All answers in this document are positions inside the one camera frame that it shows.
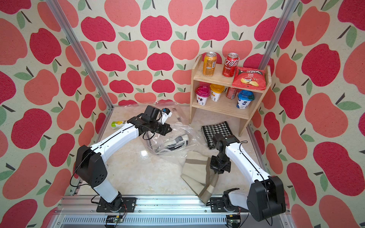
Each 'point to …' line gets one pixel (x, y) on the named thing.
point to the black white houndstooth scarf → (210, 131)
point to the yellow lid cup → (216, 91)
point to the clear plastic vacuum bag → (179, 121)
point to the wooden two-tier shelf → (225, 106)
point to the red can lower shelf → (231, 93)
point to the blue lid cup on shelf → (244, 97)
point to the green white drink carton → (116, 125)
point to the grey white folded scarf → (176, 142)
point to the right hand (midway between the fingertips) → (216, 175)
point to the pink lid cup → (202, 92)
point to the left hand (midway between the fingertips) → (172, 131)
